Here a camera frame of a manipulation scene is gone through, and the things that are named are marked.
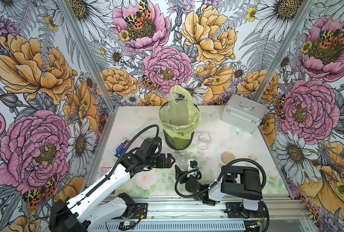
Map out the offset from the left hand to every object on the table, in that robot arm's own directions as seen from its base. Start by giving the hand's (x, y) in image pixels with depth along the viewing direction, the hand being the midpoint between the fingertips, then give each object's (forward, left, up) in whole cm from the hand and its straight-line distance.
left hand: (166, 165), depth 76 cm
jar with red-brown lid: (+5, -9, -6) cm, 12 cm away
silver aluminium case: (+37, -52, 0) cm, 63 cm away
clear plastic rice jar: (+18, -23, -4) cm, 29 cm away
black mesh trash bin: (+17, -5, -6) cm, 19 cm away
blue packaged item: (+16, +32, -11) cm, 37 cm away
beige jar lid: (+11, -38, -13) cm, 42 cm away
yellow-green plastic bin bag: (+33, -8, 0) cm, 34 cm away
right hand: (+3, -8, -11) cm, 14 cm away
